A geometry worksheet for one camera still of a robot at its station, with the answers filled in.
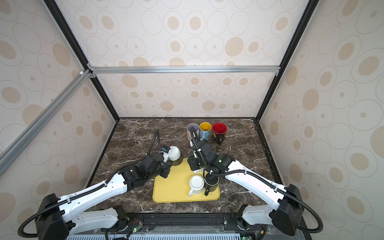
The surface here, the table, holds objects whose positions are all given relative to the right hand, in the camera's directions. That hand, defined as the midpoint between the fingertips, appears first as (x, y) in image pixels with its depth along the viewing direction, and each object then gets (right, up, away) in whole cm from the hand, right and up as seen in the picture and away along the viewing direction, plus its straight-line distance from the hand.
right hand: (191, 159), depth 77 cm
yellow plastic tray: (-9, -17, +8) cm, 21 cm away
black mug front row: (+10, -13, +1) cm, 16 cm away
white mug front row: (+3, -14, +3) cm, 14 cm away
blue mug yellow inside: (+8, +15, +19) cm, 26 cm away
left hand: (-9, -1, +1) cm, 9 cm away
